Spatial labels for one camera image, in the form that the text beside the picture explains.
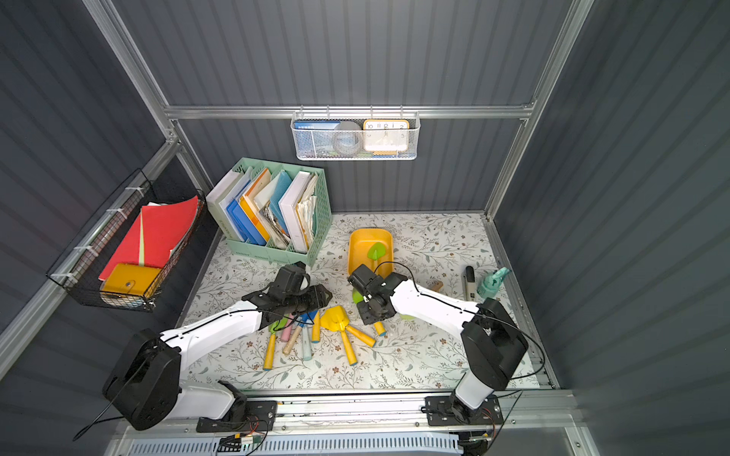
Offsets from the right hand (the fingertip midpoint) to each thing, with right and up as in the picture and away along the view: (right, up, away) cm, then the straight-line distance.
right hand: (376, 310), depth 85 cm
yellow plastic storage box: (-1, +18, +23) cm, 30 cm away
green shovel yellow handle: (-6, +3, +4) cm, 8 cm away
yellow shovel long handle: (-12, -4, +3) cm, 13 cm away
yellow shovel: (-5, -8, +1) cm, 10 cm away
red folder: (-58, +23, -11) cm, 64 cm away
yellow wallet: (-57, +12, -21) cm, 62 cm away
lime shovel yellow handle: (-19, -7, +3) cm, 20 cm away
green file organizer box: (-37, +17, +16) cm, 44 cm away
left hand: (-16, +4, +1) cm, 16 cm away
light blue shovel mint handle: (-21, -11, -1) cm, 24 cm away
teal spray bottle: (+36, +7, +4) cm, 37 cm away
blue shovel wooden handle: (-25, -8, +1) cm, 27 cm away
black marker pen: (+32, +6, +9) cm, 34 cm away
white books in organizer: (-25, +32, +4) cm, 41 cm away
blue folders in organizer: (-45, +26, +11) cm, 53 cm away
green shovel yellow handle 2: (-32, -11, -1) cm, 34 cm away
